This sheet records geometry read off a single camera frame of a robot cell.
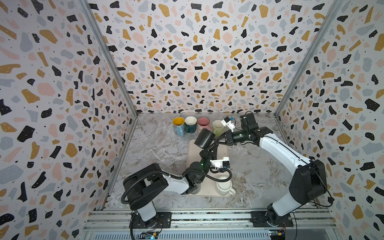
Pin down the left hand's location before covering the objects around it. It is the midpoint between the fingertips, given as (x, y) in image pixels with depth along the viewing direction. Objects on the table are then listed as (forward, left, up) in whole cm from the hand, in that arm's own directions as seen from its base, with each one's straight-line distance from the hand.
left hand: (213, 140), depth 75 cm
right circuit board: (-38, -30, -25) cm, 54 cm away
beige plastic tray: (-15, +3, -24) cm, 28 cm away
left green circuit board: (-36, +31, -25) cm, 54 cm away
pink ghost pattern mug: (+26, +4, -16) cm, 31 cm away
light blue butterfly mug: (+27, +21, -18) cm, 38 cm away
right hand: (0, 0, 0) cm, 0 cm away
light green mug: (+21, -6, -15) cm, 27 cm away
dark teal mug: (+28, +13, -18) cm, 35 cm away
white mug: (-18, -6, -17) cm, 26 cm away
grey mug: (-17, +8, -23) cm, 29 cm away
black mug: (+2, +4, -1) cm, 5 cm away
